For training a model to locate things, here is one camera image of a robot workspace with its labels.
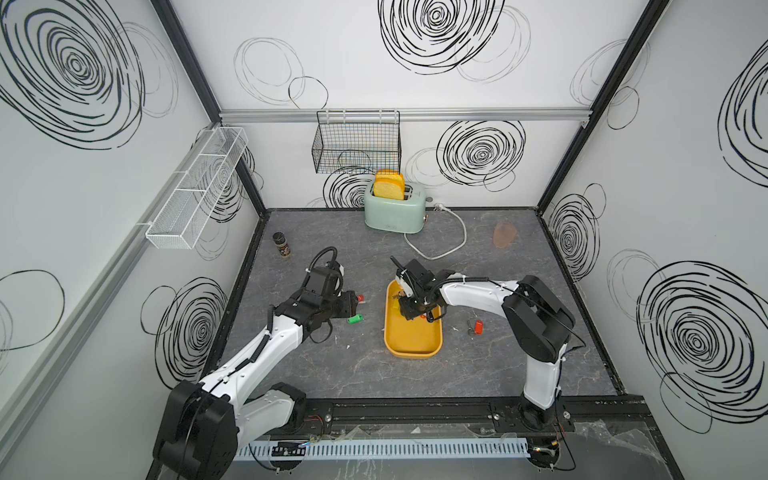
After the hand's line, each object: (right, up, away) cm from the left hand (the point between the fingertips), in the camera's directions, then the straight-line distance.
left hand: (350, 300), depth 84 cm
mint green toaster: (+15, +26, +27) cm, 40 cm away
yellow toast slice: (+11, +36, +15) cm, 40 cm away
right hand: (+16, -5, +8) cm, 19 cm away
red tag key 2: (+38, -9, +5) cm, 40 cm away
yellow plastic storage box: (+17, -11, 0) cm, 20 cm away
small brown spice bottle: (-26, +16, +15) cm, 34 cm away
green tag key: (+1, -7, +7) cm, 10 cm away
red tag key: (+2, -2, +12) cm, 12 cm away
